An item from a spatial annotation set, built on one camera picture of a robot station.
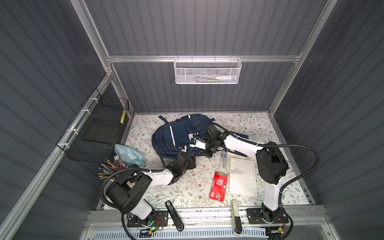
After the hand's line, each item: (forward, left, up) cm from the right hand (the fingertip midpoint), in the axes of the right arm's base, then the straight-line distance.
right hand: (201, 151), depth 92 cm
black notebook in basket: (-1, +49, +24) cm, 55 cm away
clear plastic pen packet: (0, -15, -7) cm, 16 cm away
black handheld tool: (-34, +13, -3) cm, 37 cm away
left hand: (-3, +6, -2) cm, 7 cm away
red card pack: (-18, -10, -10) cm, 23 cm away
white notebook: (-14, -24, -6) cm, 28 cm away
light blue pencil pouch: (-3, +44, 0) cm, 44 cm away
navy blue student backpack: (+12, +21, +1) cm, 24 cm away
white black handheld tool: (-37, -16, -1) cm, 40 cm away
